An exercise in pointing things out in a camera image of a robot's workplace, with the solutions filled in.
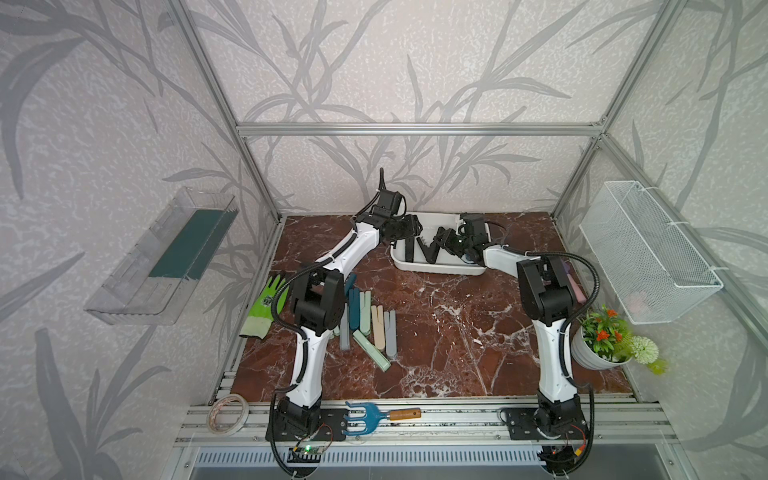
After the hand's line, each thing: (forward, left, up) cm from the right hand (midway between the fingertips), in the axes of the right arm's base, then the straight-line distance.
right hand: (434, 236), depth 105 cm
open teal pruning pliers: (-15, +29, -5) cm, 33 cm away
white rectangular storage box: (-9, -3, -4) cm, 10 cm away
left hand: (-4, +6, +9) cm, 12 cm away
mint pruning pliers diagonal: (-40, +20, -4) cm, 45 cm away
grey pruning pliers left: (-33, +29, -4) cm, 44 cm away
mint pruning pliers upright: (-27, +23, -4) cm, 36 cm away
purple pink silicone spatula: (-16, -47, -7) cm, 50 cm away
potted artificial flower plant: (-41, -39, +8) cm, 57 cm away
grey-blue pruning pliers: (-34, +15, -5) cm, 38 cm away
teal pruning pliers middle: (-22, +27, -5) cm, 35 cm away
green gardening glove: (-27, +56, -7) cm, 63 cm away
